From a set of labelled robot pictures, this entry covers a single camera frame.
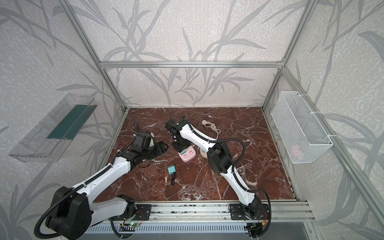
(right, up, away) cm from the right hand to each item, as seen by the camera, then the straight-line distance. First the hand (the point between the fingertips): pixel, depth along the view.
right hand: (181, 145), depth 93 cm
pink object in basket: (+59, +1, -20) cm, 63 cm away
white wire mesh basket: (+54, +8, -33) cm, 64 cm away
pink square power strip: (+6, -5, 0) cm, 8 cm away
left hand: (-7, +3, -8) cm, 11 cm away
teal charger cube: (+2, -3, -4) cm, 5 cm away
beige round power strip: (+14, -5, +1) cm, 15 cm away
